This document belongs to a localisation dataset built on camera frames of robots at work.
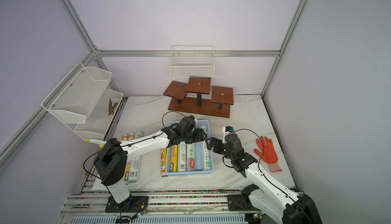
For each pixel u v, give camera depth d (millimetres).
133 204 720
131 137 956
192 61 956
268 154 910
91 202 750
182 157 847
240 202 737
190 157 856
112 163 456
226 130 754
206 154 860
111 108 956
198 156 904
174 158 859
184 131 666
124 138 954
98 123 905
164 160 843
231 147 628
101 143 784
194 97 1084
